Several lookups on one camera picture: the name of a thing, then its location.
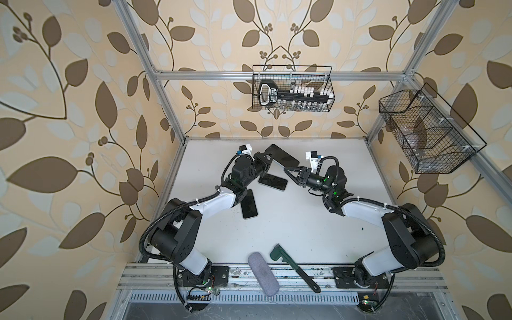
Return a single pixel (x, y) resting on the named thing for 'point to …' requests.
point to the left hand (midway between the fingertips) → (278, 150)
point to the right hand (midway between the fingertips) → (285, 172)
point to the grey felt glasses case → (266, 280)
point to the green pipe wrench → (278, 252)
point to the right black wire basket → (435, 139)
